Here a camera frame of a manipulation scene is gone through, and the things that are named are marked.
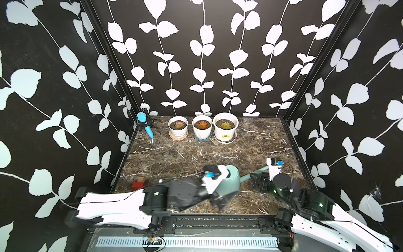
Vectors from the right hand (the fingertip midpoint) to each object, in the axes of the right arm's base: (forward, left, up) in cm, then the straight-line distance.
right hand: (253, 172), depth 70 cm
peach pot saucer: (+34, +43, -20) cm, 59 cm away
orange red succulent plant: (+39, +24, -11) cm, 47 cm away
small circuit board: (-24, +46, -21) cm, 56 cm away
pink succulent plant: (+39, +40, -12) cm, 57 cm away
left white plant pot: (+35, +41, -15) cm, 56 cm away
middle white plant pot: (+33, +24, -13) cm, 43 cm away
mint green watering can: (-3, +8, -7) cm, 11 cm away
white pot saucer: (+31, +10, -20) cm, 39 cm away
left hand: (-9, +13, +15) cm, 21 cm away
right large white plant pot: (+33, +12, -13) cm, 37 cm away
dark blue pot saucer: (+33, +23, -20) cm, 45 cm away
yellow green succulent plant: (+37, +9, -10) cm, 39 cm away
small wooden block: (+4, +59, -20) cm, 63 cm away
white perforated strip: (-25, +29, -21) cm, 43 cm away
